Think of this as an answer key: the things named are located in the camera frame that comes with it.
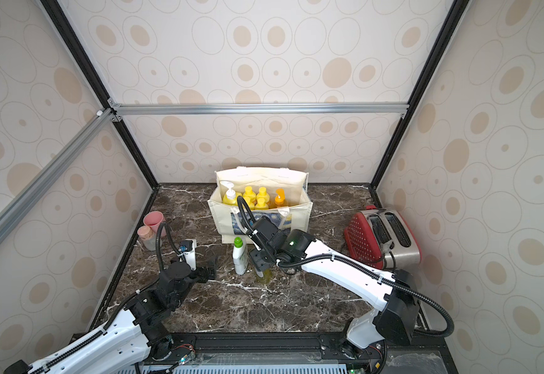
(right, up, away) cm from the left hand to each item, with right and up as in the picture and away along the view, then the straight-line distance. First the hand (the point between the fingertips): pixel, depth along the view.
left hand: (212, 254), depth 78 cm
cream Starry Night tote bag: (+4, +11, +8) cm, 14 cm away
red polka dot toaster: (+59, +5, +4) cm, 60 cm away
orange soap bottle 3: (+17, +16, +5) cm, 23 cm away
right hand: (+18, +2, -2) cm, 19 cm away
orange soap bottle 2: (+16, +20, +9) cm, 27 cm away
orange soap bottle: (+12, +20, +8) cm, 24 cm away
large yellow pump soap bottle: (+5, +19, +7) cm, 21 cm away
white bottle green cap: (+9, -1, +2) cm, 9 cm away
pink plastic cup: (-29, +11, +18) cm, 36 cm away
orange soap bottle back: (+11, +23, +9) cm, 27 cm away
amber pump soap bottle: (+23, +19, +8) cm, 30 cm away
